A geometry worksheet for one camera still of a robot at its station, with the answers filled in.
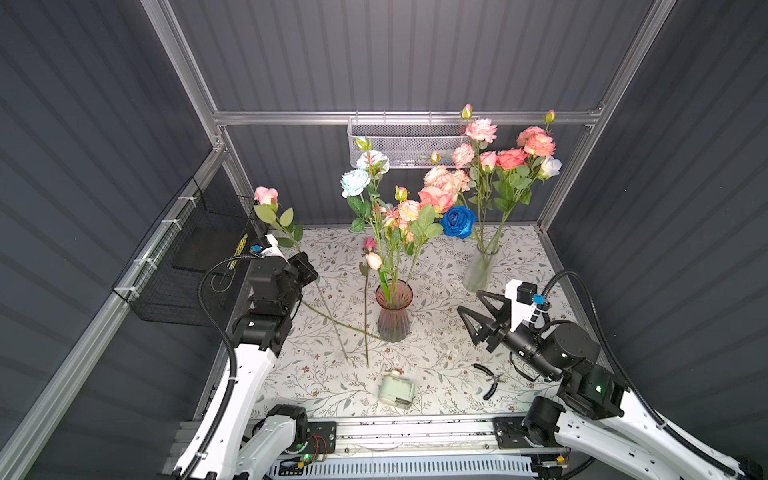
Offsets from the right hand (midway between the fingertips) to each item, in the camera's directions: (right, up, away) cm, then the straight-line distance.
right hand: (472, 304), depth 61 cm
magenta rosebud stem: (-24, +13, +48) cm, 55 cm away
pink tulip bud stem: (-21, +9, +13) cm, 26 cm away
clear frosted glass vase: (+12, +5, +36) cm, 38 cm away
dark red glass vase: (-16, -1, +20) cm, 26 cm away
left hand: (-38, +11, +11) cm, 41 cm away
